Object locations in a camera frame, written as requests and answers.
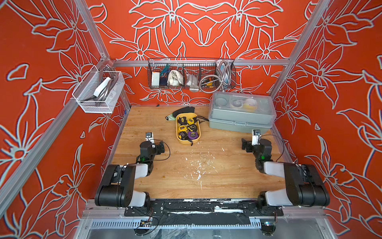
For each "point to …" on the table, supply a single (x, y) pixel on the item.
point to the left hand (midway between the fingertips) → (154, 140)
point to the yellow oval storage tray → (187, 127)
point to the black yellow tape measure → (182, 120)
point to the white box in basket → (155, 78)
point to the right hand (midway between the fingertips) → (248, 137)
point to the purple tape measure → (193, 135)
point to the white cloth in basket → (174, 78)
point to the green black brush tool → (186, 110)
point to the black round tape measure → (193, 127)
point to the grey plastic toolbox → (241, 111)
